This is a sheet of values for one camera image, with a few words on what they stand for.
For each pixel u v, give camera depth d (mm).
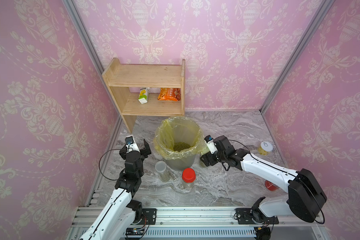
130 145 648
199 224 739
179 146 971
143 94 952
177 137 925
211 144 766
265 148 942
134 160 576
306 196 416
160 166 731
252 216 672
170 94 960
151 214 748
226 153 649
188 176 751
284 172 466
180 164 833
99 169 952
